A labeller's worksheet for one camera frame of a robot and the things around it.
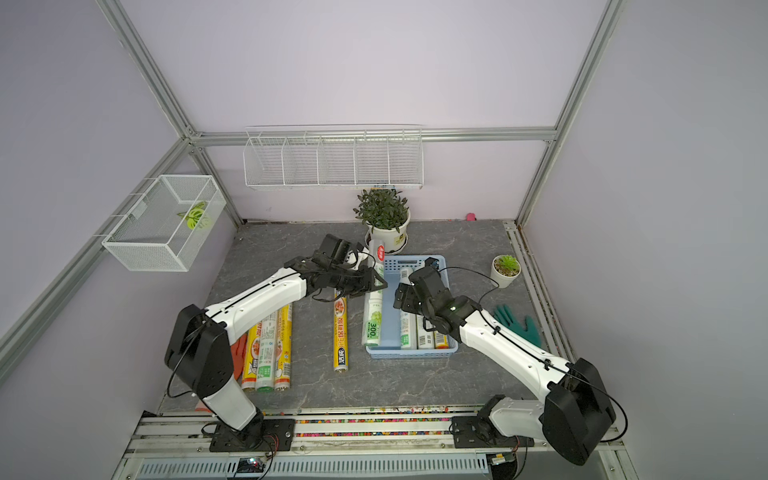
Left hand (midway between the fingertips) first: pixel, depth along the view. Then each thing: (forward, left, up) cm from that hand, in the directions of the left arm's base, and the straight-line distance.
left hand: (382, 288), depth 81 cm
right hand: (-1, -7, -2) cm, 7 cm away
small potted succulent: (+9, -40, -8) cm, 42 cm away
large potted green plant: (+28, -3, -1) cm, 29 cm away
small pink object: (+43, -39, -18) cm, 61 cm away
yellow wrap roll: (-5, +13, -14) cm, 20 cm away
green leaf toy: (+20, +51, +12) cm, 56 cm away
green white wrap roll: (-10, -12, -12) cm, 19 cm away
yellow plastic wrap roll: (-10, -17, -14) cm, 24 cm away
